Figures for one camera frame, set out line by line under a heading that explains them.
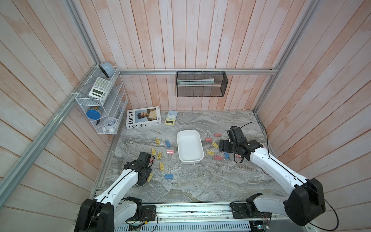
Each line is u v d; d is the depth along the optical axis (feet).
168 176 2.87
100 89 2.50
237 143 2.07
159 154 3.11
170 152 3.13
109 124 2.96
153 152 3.13
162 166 2.94
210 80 2.92
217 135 3.40
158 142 3.31
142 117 3.68
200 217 2.40
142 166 2.20
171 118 3.75
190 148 3.13
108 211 1.31
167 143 3.28
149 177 2.72
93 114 2.50
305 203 1.30
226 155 3.09
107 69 2.68
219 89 3.33
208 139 3.32
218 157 3.03
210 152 3.14
